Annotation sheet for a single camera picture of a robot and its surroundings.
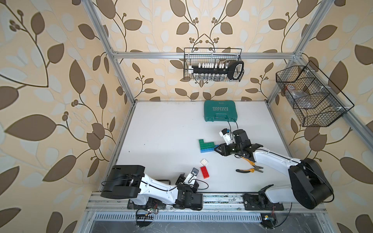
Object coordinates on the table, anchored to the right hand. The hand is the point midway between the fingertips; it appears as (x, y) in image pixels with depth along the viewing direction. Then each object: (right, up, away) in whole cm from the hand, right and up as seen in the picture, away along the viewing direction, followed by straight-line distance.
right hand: (216, 148), depth 88 cm
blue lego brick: (-5, -2, +4) cm, 6 cm away
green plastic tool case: (+9, +24, +21) cm, 33 cm away
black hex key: (-31, -16, -7) cm, 36 cm away
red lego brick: (-8, -13, -5) cm, 16 cm away
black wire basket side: (+48, +28, -15) cm, 57 cm away
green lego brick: (-8, +1, +5) cm, 9 cm away
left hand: (-16, -16, -8) cm, 24 cm away
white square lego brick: (-8, -8, -1) cm, 11 cm away
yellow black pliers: (+23, -11, -2) cm, 25 cm away
